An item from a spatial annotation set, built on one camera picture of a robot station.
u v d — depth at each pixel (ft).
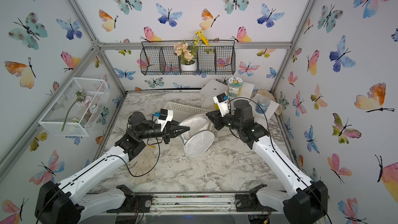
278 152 1.53
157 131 1.93
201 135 2.24
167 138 1.88
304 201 1.22
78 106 2.42
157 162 2.89
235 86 2.70
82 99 2.47
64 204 1.24
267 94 3.88
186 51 2.65
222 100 2.02
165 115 1.78
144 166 2.78
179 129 2.04
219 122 2.09
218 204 2.44
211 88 3.35
